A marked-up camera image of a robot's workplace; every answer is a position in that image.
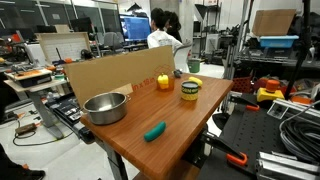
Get blue lit computer monitor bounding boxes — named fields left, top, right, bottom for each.
left=119, top=13, right=153, bottom=43

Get person in white shirt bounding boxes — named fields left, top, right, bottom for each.
left=146, top=7, right=184, bottom=53

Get long orange handled clamp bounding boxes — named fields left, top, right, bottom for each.
left=201, top=132, right=249, bottom=168

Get grey table leg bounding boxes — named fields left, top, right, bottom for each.
left=94, top=138, right=129, bottom=180

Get person with black hair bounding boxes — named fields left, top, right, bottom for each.
left=164, top=10, right=183, bottom=43

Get aluminium rail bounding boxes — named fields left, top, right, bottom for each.
left=266, top=98, right=320, bottom=121

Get stacked aluminium extrusions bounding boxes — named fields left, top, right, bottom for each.
left=255, top=151, right=320, bottom=180

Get short orange handled clamp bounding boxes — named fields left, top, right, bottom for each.
left=229, top=94, right=261, bottom=112

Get yellow emergency stop button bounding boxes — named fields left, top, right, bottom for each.
left=256, top=79, right=286, bottom=103

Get green yellow tin can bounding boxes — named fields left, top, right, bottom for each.
left=180, top=80, right=200, bottom=102

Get white office chair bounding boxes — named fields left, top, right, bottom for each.
left=173, top=41, right=194, bottom=74

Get white framed board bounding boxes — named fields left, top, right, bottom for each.
left=34, top=31, right=92, bottom=65

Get yellow toy bell pepper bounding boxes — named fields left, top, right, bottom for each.
left=157, top=72, right=170, bottom=90

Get black white equipment box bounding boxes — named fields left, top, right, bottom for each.
left=4, top=68, right=53, bottom=89

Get black tripod pole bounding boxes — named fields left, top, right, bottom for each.
left=284, top=0, right=312, bottom=100

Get orange translucent cup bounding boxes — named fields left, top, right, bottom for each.
left=156, top=76, right=176, bottom=92

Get grey side table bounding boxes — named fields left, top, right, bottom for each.
left=3, top=77, right=69, bottom=140

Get large cardboard panel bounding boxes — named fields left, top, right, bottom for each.
left=64, top=45, right=177, bottom=108

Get black perforated board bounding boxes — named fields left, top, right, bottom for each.
left=196, top=103, right=291, bottom=180

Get grey office chair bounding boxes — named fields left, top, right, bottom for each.
left=103, top=31, right=125, bottom=54

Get stainless steel pot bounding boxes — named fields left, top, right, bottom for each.
left=82, top=91, right=132, bottom=126

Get power brick with cable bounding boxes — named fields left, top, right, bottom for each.
left=12, top=121, right=74, bottom=147

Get black cable bundle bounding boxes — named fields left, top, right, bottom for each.
left=279, top=99, right=320, bottom=164

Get black keyboard device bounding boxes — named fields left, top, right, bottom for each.
left=44, top=93, right=84, bottom=127

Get brown cardboard box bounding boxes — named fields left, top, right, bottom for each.
left=252, top=8, right=297, bottom=37

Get green toy cucumber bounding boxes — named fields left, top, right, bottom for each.
left=143, top=120, right=167, bottom=143

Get blue plastic bin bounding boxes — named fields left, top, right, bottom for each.
left=258, top=34, right=300, bottom=49

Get red plastic crate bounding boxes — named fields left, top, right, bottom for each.
left=230, top=75, right=253, bottom=94

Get black table clamp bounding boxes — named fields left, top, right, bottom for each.
left=78, top=126, right=96, bottom=145

